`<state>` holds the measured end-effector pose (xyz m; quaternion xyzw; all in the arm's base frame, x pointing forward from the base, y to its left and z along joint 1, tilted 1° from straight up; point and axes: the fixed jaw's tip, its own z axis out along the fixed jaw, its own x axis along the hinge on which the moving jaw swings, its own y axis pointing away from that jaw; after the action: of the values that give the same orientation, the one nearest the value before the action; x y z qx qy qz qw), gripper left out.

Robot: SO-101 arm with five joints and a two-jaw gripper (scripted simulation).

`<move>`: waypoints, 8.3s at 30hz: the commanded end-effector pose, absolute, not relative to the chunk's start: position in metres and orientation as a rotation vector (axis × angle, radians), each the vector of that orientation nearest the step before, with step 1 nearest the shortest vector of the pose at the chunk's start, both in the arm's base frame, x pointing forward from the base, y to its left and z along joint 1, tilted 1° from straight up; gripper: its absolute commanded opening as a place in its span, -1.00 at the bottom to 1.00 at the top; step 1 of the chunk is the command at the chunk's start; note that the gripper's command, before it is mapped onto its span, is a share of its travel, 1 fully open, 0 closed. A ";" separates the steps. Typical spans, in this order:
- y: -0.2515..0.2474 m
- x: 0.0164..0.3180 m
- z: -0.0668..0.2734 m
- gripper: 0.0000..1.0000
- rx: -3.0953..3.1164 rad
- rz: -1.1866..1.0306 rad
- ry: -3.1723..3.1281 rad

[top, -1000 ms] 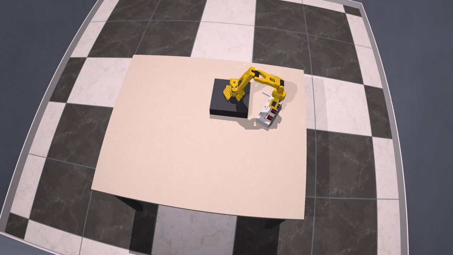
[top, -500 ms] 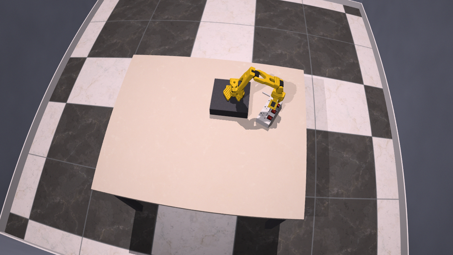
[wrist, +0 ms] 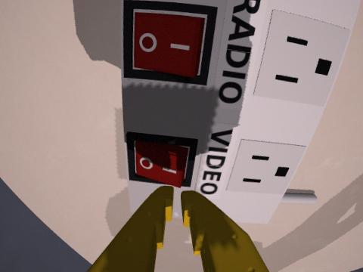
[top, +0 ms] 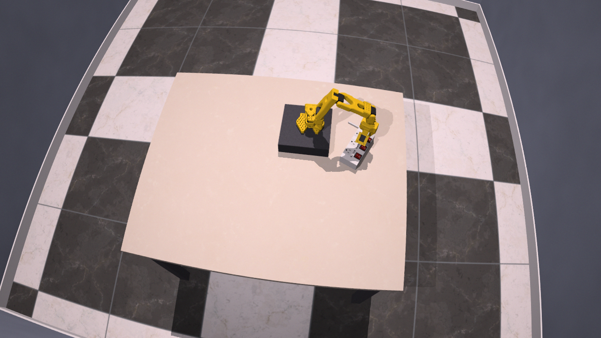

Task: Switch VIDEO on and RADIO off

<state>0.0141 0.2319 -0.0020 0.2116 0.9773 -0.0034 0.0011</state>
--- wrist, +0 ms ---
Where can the white power strip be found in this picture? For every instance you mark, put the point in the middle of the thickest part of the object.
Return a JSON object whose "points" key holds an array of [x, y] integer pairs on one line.
{"points": [[223, 97]]}

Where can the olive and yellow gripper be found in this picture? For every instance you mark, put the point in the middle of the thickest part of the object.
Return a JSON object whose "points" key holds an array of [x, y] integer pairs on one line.
{"points": [[222, 244]]}

